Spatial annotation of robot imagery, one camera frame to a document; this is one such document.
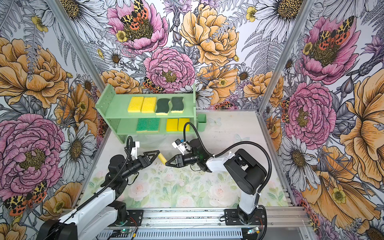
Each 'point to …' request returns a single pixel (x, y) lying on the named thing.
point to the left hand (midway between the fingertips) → (158, 157)
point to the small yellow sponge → (172, 124)
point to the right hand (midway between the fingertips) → (168, 168)
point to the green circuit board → (124, 231)
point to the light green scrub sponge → (153, 124)
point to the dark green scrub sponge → (177, 104)
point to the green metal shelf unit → (149, 114)
